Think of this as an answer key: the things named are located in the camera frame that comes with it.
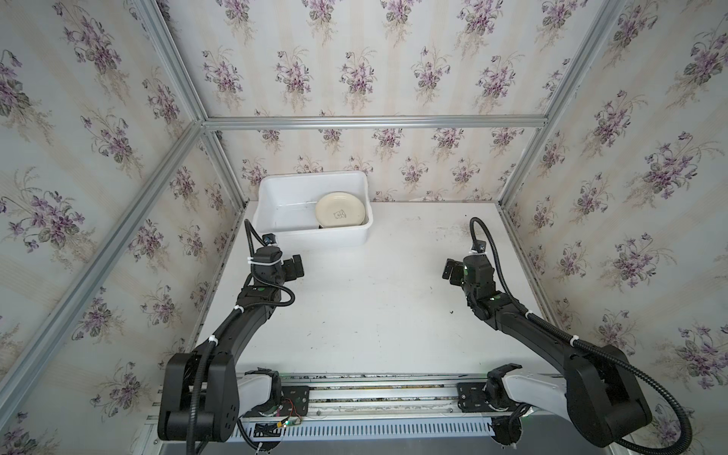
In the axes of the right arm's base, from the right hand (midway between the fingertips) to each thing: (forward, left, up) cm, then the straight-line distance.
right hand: (472, 263), depth 88 cm
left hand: (-1, +60, +2) cm, 60 cm away
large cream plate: (+26, +44, -3) cm, 52 cm away
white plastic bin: (+33, +69, -9) cm, 77 cm away
